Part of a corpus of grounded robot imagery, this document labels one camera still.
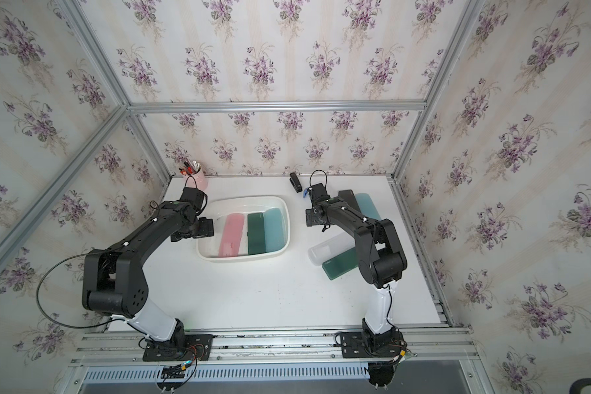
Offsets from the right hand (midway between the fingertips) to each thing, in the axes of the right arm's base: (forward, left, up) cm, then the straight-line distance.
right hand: (324, 217), depth 98 cm
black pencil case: (+15, -12, -4) cm, 20 cm away
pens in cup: (+22, +60, +7) cm, 64 cm away
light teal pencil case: (-6, +20, -5) cm, 22 cm away
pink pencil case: (-7, +38, -5) cm, 39 cm away
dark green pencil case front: (-18, -6, -4) cm, 19 cm away
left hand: (-11, +48, +4) cm, 49 cm away
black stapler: (+22, +12, -2) cm, 25 cm away
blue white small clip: (+19, +8, -5) cm, 21 cm away
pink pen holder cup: (+19, +58, +1) cm, 61 cm away
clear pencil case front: (-13, +2, -5) cm, 14 cm away
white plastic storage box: (-12, +46, -4) cm, 48 cm away
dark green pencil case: (-5, +28, -4) cm, 29 cm away
